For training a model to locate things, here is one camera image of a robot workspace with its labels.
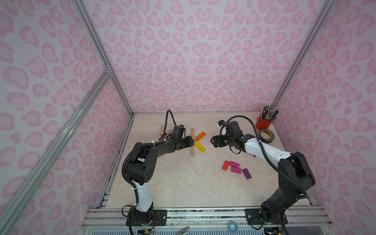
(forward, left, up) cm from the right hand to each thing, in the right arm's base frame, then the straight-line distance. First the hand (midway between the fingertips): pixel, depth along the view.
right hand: (215, 138), depth 91 cm
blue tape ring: (-44, -8, -10) cm, 46 cm away
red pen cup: (+16, -35, -5) cm, 39 cm away
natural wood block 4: (-3, +26, +12) cm, 29 cm away
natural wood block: (+12, +15, -10) cm, 22 cm away
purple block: (-17, -19, -12) cm, 28 cm away
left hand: (+1, +12, -7) cm, 14 cm away
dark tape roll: (+13, -41, -11) cm, 44 cm away
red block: (-13, -6, -11) cm, 18 cm away
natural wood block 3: (-3, +14, -11) cm, 18 cm away
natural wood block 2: (+7, +14, -10) cm, 18 cm away
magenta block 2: (-15, -13, -12) cm, 23 cm away
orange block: (+9, +9, -10) cm, 16 cm away
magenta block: (-11, -11, -11) cm, 19 cm away
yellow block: (+1, +9, -11) cm, 15 cm away
